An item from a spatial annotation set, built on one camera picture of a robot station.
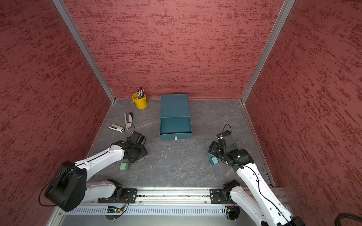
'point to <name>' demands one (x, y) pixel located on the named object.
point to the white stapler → (116, 128)
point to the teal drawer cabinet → (175, 120)
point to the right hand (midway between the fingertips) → (212, 151)
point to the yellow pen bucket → (141, 103)
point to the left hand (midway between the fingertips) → (142, 157)
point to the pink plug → (142, 160)
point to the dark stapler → (128, 117)
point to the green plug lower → (124, 166)
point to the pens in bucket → (140, 93)
